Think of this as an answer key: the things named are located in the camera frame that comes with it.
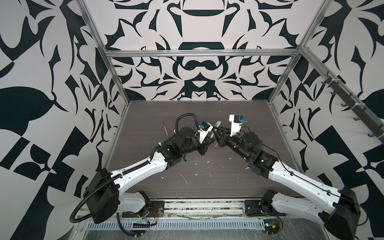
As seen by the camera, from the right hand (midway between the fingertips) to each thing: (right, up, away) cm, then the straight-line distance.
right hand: (213, 127), depth 68 cm
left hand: (+1, -4, +4) cm, 6 cm away
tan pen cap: (+1, -7, -3) cm, 8 cm away
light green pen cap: (+2, +1, -1) cm, 2 cm away
